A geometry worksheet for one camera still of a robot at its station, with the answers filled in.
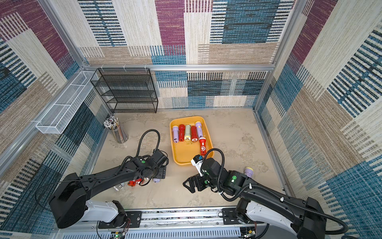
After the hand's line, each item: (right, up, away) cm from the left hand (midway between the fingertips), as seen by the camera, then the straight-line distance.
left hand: (160, 172), depth 85 cm
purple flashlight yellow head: (-2, -4, -1) cm, 5 cm away
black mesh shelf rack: (-30, +52, +25) cm, 64 cm away
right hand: (+18, -2, -11) cm, 22 cm away
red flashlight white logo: (+25, +13, +11) cm, 30 cm away
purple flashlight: (+7, +20, +17) cm, 27 cm away
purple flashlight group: (+23, +24, +19) cm, 38 cm away
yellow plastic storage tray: (+13, +10, +12) cm, 20 cm away
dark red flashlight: (+11, +21, +17) cm, 30 cm away
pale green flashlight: (+14, +18, +17) cm, 29 cm away
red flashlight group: (+19, +20, +17) cm, 33 cm away
